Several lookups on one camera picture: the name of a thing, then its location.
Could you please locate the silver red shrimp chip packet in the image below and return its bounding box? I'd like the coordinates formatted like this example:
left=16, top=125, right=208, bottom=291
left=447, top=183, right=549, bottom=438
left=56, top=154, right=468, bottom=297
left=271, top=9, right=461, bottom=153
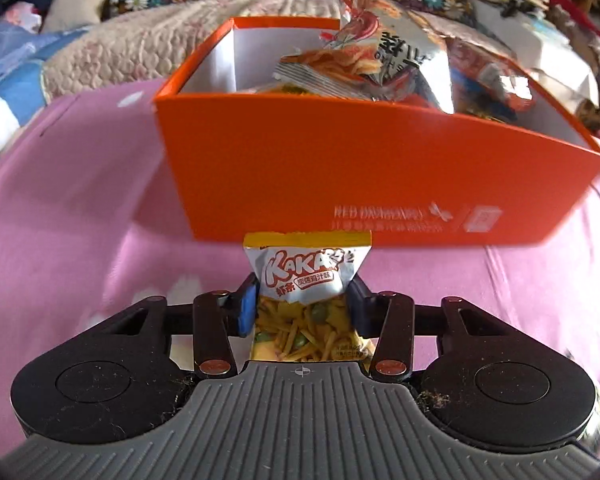
left=336, top=0, right=455, bottom=115

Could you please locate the blue white striped blanket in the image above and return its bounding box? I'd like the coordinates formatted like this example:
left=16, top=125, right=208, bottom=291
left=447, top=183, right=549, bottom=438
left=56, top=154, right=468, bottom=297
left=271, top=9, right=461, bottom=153
left=0, top=30, right=88, bottom=171

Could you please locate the silver yellow snack stick packet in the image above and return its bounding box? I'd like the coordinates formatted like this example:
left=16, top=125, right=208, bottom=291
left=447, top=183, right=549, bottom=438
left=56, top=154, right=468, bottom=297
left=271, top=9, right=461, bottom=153
left=243, top=231, right=378, bottom=362

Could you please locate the silver striped fries packet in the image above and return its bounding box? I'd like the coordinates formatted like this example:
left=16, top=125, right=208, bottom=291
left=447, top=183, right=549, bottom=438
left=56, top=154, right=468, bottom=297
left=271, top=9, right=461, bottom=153
left=274, top=49, right=381, bottom=102

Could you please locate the white cloth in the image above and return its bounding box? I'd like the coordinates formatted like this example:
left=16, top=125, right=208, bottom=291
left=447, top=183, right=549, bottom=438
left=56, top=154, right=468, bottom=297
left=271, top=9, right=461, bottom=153
left=480, top=5, right=600, bottom=116

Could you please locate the red cracker packet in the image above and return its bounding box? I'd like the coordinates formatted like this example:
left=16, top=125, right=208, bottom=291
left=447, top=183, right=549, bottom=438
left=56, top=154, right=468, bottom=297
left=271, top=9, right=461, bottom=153
left=450, top=37, right=536, bottom=122

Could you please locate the orange cardboard box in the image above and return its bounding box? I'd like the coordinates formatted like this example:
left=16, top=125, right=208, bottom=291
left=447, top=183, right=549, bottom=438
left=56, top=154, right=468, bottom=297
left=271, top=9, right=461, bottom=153
left=152, top=16, right=600, bottom=248

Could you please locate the pink floral tablecloth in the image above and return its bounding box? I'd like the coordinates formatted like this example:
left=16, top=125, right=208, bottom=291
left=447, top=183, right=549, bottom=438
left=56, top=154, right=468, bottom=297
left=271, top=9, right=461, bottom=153
left=0, top=80, right=600, bottom=461

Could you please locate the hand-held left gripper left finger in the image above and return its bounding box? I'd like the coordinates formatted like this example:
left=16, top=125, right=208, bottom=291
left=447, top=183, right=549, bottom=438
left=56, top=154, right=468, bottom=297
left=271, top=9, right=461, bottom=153
left=92, top=272, right=260, bottom=377

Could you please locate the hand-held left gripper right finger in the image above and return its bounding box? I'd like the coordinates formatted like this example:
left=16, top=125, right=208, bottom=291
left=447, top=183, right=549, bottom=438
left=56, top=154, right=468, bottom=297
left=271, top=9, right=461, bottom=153
left=346, top=276, right=513, bottom=381

